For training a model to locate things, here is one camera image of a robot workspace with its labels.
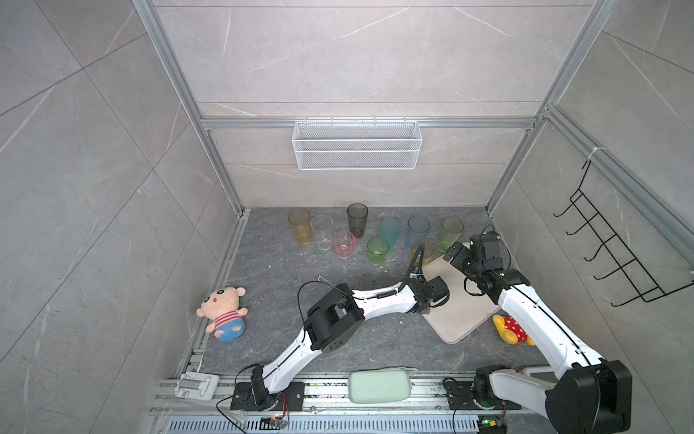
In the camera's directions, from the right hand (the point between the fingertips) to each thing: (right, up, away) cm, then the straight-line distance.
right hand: (461, 255), depth 84 cm
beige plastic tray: (-1, -20, +3) cm, 21 cm away
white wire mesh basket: (-33, +40, +17) cm, 55 cm away
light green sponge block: (-27, -35, -11) cm, 46 cm away
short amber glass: (-6, 0, +14) cm, 16 cm away
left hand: (-11, -16, +7) cm, 21 cm away
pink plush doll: (-75, -16, -2) cm, 77 cm away
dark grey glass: (-33, +14, +19) cm, 41 cm away
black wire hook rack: (+33, +2, -17) cm, 37 cm away
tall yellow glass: (-54, +12, +15) cm, 58 cm away
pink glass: (-38, +3, +20) cm, 43 cm away
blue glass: (-11, +7, +14) cm, 19 cm away
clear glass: (-46, +8, +16) cm, 49 cm away
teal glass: (-20, +8, +20) cm, 29 cm away
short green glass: (-25, +1, +20) cm, 32 cm away
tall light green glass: (0, +7, +11) cm, 14 cm away
